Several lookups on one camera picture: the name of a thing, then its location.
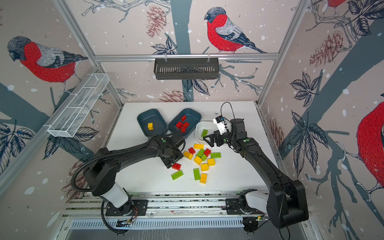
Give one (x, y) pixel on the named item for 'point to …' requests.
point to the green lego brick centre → (200, 153)
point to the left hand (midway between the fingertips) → (180, 161)
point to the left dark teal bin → (152, 115)
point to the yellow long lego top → (198, 146)
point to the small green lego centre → (204, 157)
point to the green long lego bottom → (196, 174)
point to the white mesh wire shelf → (67, 119)
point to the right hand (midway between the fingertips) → (209, 136)
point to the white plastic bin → (210, 126)
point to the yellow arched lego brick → (188, 155)
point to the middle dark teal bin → (192, 117)
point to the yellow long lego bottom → (203, 178)
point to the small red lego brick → (183, 118)
